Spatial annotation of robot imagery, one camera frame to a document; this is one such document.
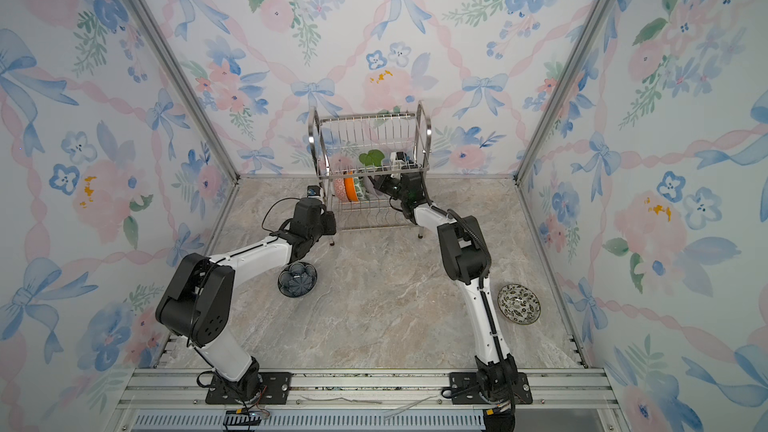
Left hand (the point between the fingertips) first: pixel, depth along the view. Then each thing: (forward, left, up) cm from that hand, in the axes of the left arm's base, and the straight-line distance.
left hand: (331, 211), depth 94 cm
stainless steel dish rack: (+32, +2, +2) cm, 32 cm away
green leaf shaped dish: (+9, -13, +15) cm, 22 cm away
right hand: (+15, -11, +3) cm, 19 cm away
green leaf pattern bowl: (+10, -9, 0) cm, 13 cm away
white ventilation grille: (-53, -1, -13) cm, 55 cm away
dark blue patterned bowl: (-18, +9, -10) cm, 23 cm away
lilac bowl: (+11, -12, +1) cm, 16 cm away
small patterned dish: (-25, -57, -12) cm, 63 cm away
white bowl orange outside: (+10, -6, 0) cm, 11 cm away
